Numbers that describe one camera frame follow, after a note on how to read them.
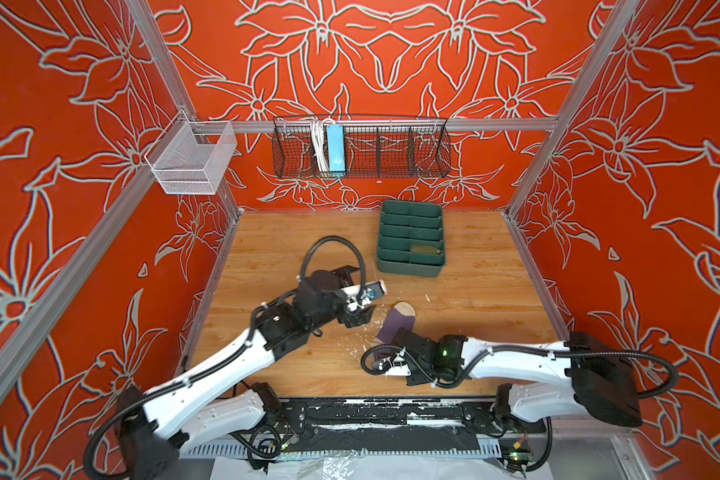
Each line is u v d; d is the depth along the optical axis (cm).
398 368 68
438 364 59
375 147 95
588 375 41
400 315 90
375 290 57
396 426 73
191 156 93
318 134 88
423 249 101
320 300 51
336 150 90
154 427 38
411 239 103
